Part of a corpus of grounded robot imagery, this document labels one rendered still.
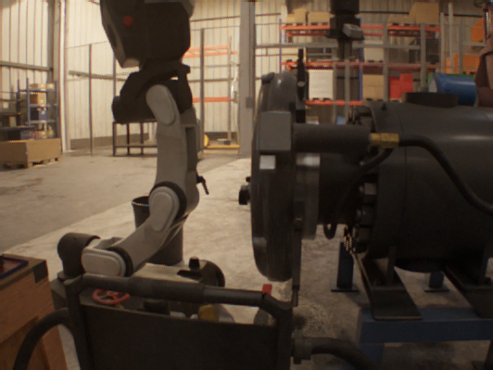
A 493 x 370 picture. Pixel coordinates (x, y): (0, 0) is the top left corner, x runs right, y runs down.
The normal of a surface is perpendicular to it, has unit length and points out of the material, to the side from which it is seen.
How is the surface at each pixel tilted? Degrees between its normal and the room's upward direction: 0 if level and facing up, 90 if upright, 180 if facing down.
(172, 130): 90
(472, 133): 48
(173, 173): 90
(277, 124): 68
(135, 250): 90
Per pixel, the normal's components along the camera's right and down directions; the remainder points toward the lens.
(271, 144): -0.14, -0.22
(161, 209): -0.25, 0.17
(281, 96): -0.12, -0.59
